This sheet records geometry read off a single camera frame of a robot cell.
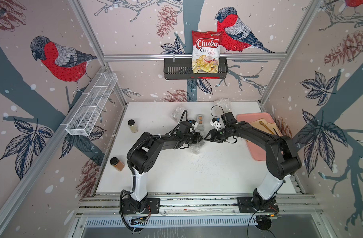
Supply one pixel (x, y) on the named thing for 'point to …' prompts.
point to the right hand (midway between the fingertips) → (206, 138)
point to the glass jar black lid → (132, 126)
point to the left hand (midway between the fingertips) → (205, 136)
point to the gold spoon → (262, 123)
